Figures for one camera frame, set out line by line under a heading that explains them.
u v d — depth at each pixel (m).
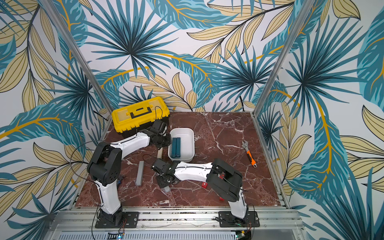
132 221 0.73
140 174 0.86
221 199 0.80
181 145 0.99
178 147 0.97
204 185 0.83
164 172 0.65
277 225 0.74
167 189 0.80
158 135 0.76
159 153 0.94
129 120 0.93
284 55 0.85
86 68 0.91
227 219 0.73
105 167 0.50
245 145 1.00
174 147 0.96
